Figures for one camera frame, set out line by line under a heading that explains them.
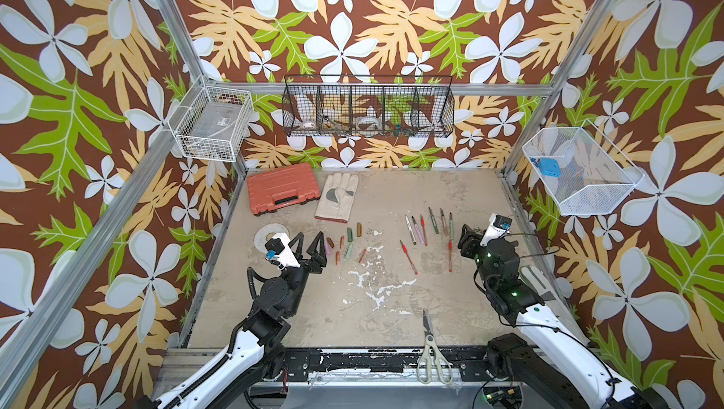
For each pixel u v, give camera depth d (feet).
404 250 3.17
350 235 3.26
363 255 3.14
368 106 3.17
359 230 3.32
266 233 3.33
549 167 2.82
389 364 2.47
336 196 3.64
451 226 3.34
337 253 3.14
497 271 1.96
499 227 2.18
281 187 3.57
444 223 3.39
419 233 3.32
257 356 1.83
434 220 3.42
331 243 3.23
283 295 1.82
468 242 2.35
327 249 3.15
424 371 2.44
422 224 3.39
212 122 2.84
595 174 2.56
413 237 3.23
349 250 3.14
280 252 2.03
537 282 2.90
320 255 2.23
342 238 3.24
